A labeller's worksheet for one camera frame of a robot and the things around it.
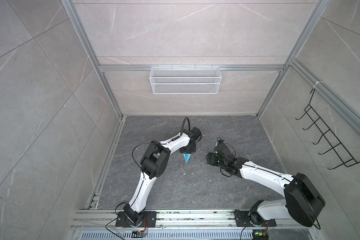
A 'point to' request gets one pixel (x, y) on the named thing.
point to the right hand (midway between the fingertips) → (210, 155)
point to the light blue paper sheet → (186, 157)
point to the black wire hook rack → (348, 159)
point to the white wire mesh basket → (185, 80)
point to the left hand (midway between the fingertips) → (189, 148)
